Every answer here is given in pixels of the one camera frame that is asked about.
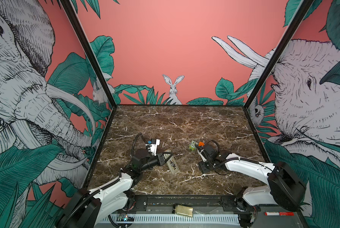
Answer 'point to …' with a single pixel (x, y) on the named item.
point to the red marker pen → (285, 213)
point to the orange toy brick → (201, 143)
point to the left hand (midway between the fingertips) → (172, 153)
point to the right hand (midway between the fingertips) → (201, 165)
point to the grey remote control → (171, 162)
